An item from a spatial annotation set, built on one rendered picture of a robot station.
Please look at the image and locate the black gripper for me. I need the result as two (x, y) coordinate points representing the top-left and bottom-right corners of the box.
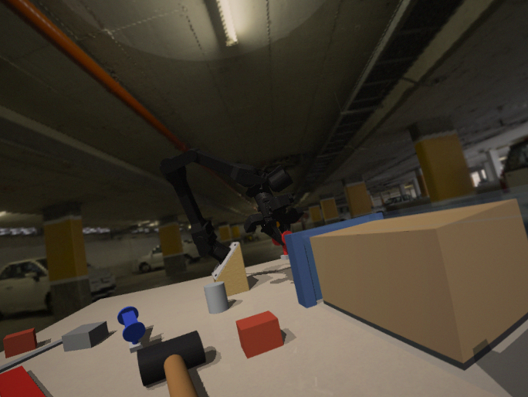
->
(244, 195), (304, 246)

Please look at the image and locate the black mallet with brown handle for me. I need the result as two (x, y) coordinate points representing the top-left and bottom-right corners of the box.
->
(137, 331), (205, 397)

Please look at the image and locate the grey flat bar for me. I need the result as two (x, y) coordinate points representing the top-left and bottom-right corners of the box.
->
(0, 339), (63, 373)

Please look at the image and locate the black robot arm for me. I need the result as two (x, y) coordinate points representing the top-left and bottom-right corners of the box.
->
(159, 148), (294, 264)

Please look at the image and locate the grey cylinder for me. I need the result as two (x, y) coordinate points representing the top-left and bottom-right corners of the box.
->
(204, 281), (229, 314)

